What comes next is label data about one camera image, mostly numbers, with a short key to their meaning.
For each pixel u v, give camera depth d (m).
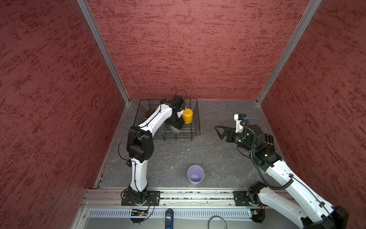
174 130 0.86
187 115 0.98
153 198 0.74
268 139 0.95
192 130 1.03
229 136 0.63
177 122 0.81
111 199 0.76
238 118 0.65
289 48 0.88
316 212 0.39
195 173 0.82
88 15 0.74
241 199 0.73
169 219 0.64
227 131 0.63
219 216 0.69
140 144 0.52
